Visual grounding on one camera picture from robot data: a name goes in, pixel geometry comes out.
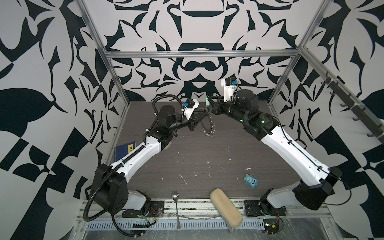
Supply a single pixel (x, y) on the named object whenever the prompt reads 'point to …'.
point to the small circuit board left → (140, 225)
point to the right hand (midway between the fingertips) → (208, 97)
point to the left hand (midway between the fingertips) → (205, 108)
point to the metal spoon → (175, 196)
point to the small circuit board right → (271, 225)
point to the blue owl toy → (251, 181)
